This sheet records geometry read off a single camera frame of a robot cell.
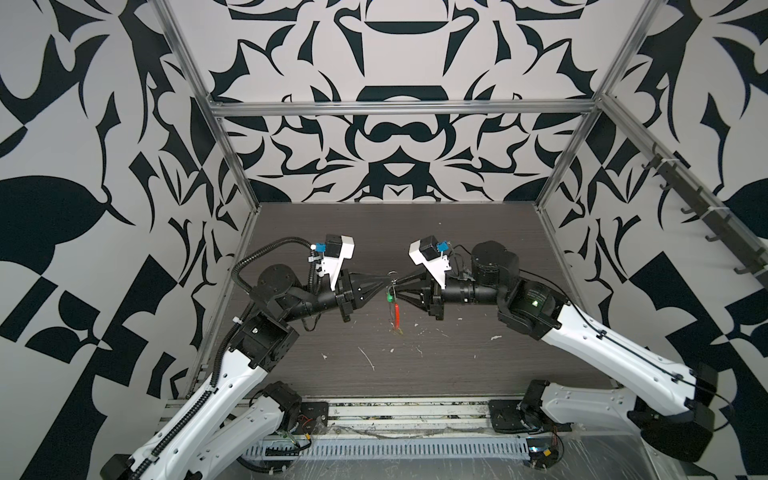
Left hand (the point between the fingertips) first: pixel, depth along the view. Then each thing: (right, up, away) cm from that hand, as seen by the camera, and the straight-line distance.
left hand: (392, 276), depth 55 cm
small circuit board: (+36, -43, +16) cm, 58 cm away
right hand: (+1, -3, +2) cm, 4 cm away
